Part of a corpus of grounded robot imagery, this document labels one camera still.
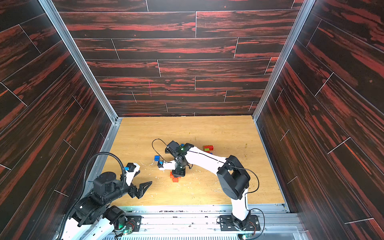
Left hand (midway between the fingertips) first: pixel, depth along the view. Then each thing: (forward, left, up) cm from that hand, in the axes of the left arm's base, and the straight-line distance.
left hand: (146, 177), depth 72 cm
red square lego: (+5, -12, -15) cm, 20 cm away
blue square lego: (+20, +1, -16) cm, 26 cm away
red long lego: (+6, -11, -11) cm, 17 cm away
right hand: (+11, -15, -12) cm, 22 cm away
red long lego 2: (+29, -35, -16) cm, 48 cm away
